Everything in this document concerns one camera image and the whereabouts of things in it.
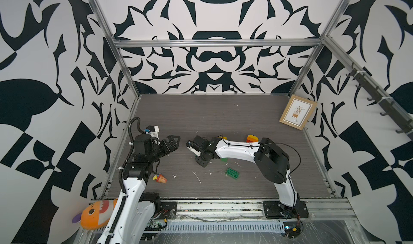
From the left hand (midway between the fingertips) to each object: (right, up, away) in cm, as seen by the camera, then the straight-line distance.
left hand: (171, 138), depth 79 cm
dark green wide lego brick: (+30, -19, +6) cm, 36 cm away
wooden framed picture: (+72, +13, +20) cm, 76 cm away
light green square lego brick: (+24, -6, -15) cm, 29 cm away
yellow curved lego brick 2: (+27, -3, +19) cm, 33 cm away
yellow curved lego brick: (+44, -2, +18) cm, 47 cm away
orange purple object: (-27, -28, -14) cm, 41 cm away
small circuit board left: (-5, -35, -11) cm, 37 cm away
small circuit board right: (+54, -39, -7) cm, 67 cm away
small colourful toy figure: (-7, -20, +2) cm, 21 cm away
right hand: (+13, -12, +12) cm, 21 cm away
